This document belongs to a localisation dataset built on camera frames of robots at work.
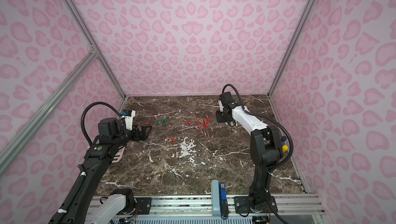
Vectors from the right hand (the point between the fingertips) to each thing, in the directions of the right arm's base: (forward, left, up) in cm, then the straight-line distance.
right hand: (221, 116), depth 94 cm
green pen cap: (+3, +42, -11) cm, 44 cm away
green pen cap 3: (+4, +37, -10) cm, 39 cm away
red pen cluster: (-1, +10, -10) cm, 14 cm away
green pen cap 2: (+3, +39, -10) cm, 40 cm away
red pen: (+3, +21, -10) cm, 24 cm away
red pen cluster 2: (+4, +8, -10) cm, 13 cm away
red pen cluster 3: (+2, +15, -11) cm, 18 cm away
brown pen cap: (+1, +51, -10) cm, 52 cm away
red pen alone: (-10, +31, -11) cm, 34 cm away
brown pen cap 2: (+2, +48, -10) cm, 49 cm away
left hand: (-14, +40, +12) cm, 44 cm away
